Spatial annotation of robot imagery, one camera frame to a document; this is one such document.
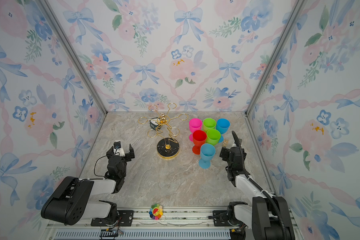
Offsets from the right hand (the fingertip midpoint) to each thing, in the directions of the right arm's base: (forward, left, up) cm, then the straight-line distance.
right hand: (232, 147), depth 89 cm
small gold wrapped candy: (+9, +1, -8) cm, 13 cm away
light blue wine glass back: (-3, +15, 0) cm, 16 cm away
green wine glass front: (+17, +13, +3) cm, 21 cm away
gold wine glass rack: (+4, +39, -7) cm, 40 cm away
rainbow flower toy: (-33, +42, -8) cm, 54 cm away
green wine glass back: (+7, +11, +2) cm, 13 cm away
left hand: (-1, +65, +4) cm, 65 cm away
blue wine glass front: (+13, +4, +6) cm, 15 cm away
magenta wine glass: (+15, +22, +4) cm, 27 cm away
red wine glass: (+2, +20, +6) cm, 21 cm away
